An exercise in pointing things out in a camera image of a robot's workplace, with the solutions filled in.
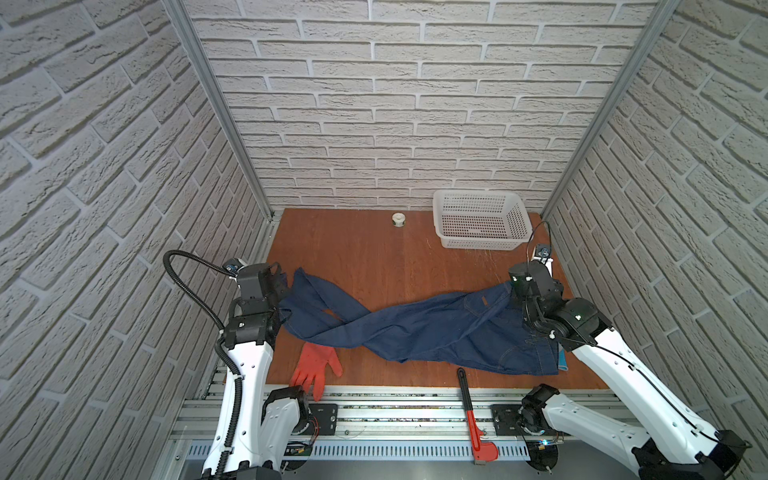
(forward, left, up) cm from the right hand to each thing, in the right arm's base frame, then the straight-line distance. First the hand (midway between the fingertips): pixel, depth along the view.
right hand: (533, 276), depth 72 cm
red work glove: (-9, +58, -24) cm, 64 cm away
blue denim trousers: (-8, +13, -11) cm, 18 cm away
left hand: (+8, +67, -3) cm, 67 cm away
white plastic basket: (+37, -2, -19) cm, 42 cm away
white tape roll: (+44, +29, -23) cm, 58 cm away
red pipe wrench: (-33, +16, -23) cm, 44 cm away
